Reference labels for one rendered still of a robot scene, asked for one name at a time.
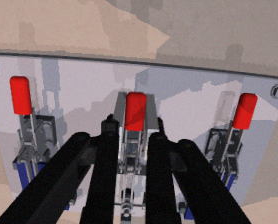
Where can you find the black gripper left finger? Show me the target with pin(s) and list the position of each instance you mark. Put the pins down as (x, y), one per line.
(45, 198)

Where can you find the blue rectangular plate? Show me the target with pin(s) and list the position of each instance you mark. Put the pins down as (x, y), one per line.
(23, 173)

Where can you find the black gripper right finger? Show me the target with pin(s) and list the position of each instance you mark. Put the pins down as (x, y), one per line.
(208, 199)

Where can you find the blue rectangular block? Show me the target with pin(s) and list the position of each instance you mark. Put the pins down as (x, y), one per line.
(188, 215)

